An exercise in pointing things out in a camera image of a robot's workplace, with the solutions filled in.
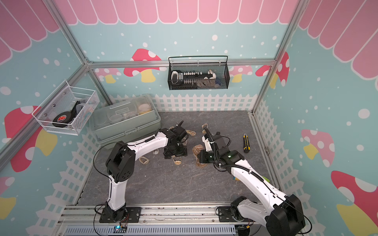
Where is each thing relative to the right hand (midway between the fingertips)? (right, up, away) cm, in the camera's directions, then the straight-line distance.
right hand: (179, 143), depth 85 cm
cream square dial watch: (+16, +10, +25) cm, 31 cm away
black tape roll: (-52, +14, -16) cm, 56 cm away
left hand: (-23, -11, +7) cm, 26 cm away
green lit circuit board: (-29, -42, -12) cm, 52 cm away
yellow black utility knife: (+44, -5, +15) cm, 47 cm away
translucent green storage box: (-34, +13, +4) cm, 37 cm away
